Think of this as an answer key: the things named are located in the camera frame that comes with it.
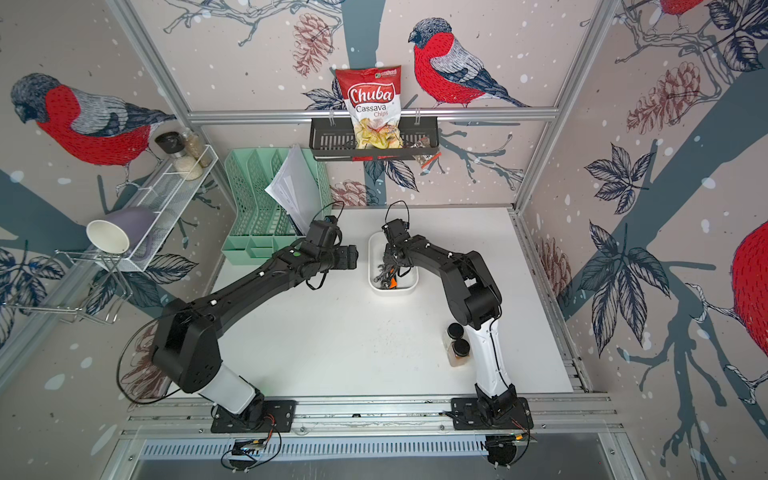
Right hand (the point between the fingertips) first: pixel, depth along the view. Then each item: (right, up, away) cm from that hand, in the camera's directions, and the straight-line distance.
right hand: (392, 254), depth 104 cm
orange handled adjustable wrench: (0, -9, -7) cm, 12 cm away
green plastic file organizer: (-50, +10, +5) cm, 51 cm away
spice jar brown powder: (+17, -23, -29) cm, 41 cm away
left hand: (-12, +3, -17) cm, 21 cm away
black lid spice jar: (+17, -18, -26) cm, 36 cm away
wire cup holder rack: (-69, -6, -33) cm, 76 cm away
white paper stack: (-31, +22, -9) cm, 40 cm away
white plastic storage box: (-6, -1, 0) cm, 6 cm away
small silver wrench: (-4, -4, -3) cm, 6 cm away
